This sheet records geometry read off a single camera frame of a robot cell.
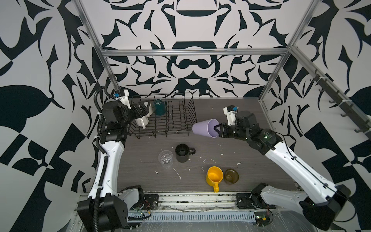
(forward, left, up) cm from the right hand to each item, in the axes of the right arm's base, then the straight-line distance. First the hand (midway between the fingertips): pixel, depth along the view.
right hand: (213, 125), depth 71 cm
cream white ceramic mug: (+15, +42, -17) cm, 48 cm away
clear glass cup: (-6, +26, -26) cm, 37 cm away
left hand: (+11, +35, +7) cm, 38 cm away
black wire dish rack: (+22, +18, -22) cm, 35 cm away
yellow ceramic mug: (-16, -2, -27) cm, 32 cm away
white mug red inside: (+27, +39, -20) cm, 52 cm away
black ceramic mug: (-3, +16, -24) cm, 29 cm away
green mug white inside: (+29, +32, -19) cm, 47 cm away
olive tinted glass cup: (-16, -11, -26) cm, 33 cm away
